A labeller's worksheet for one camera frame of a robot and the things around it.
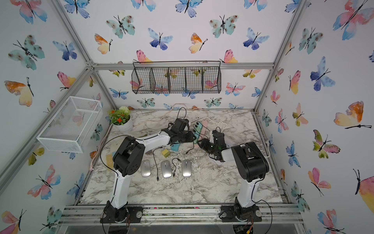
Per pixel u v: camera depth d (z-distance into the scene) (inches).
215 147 31.4
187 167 34.9
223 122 43.7
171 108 48.2
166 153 36.9
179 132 32.1
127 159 21.5
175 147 37.9
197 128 39.6
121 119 37.8
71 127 32.6
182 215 29.7
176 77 38.1
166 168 34.8
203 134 39.5
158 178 34.0
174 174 34.2
